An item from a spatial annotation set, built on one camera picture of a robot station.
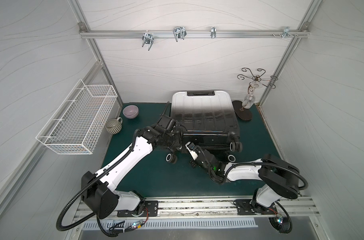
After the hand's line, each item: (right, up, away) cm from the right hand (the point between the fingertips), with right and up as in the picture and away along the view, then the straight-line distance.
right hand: (188, 148), depth 84 cm
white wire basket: (-53, +13, -15) cm, 57 cm away
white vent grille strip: (-46, -33, -14) cm, 58 cm away
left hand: (-4, +4, -8) cm, 10 cm away
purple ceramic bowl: (-44, +22, +28) cm, 56 cm away
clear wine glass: (+40, +29, +12) cm, 51 cm away
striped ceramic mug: (-53, +12, +20) cm, 57 cm away
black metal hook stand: (+43, +21, +28) cm, 55 cm away
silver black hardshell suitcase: (+11, +17, -2) cm, 20 cm away
